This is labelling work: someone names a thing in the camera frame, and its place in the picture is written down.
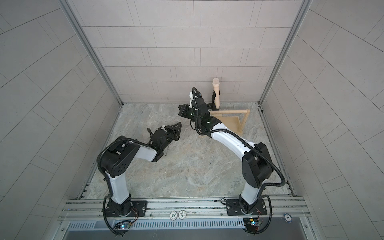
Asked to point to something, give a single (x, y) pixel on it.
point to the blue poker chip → (287, 217)
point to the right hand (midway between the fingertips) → (177, 107)
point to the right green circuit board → (251, 224)
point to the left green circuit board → (124, 225)
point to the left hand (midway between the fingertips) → (184, 121)
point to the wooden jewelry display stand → (234, 120)
